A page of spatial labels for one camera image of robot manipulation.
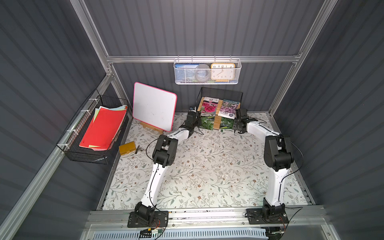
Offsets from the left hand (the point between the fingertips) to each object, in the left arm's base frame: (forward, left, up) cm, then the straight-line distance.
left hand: (198, 116), depth 110 cm
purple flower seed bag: (-2, -21, +10) cm, 23 cm away
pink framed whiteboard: (-2, +30, +12) cm, 32 cm away
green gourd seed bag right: (-5, -21, -5) cm, 22 cm away
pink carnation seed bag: (0, -8, +10) cm, 13 cm away
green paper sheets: (-20, +53, +25) cm, 62 cm away
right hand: (-9, -31, +1) cm, 32 cm away
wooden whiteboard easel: (-7, +37, -4) cm, 37 cm away
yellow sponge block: (-23, +48, -6) cm, 54 cm away
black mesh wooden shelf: (-1, -13, +9) cm, 16 cm away
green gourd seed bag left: (-2, -7, -5) cm, 9 cm away
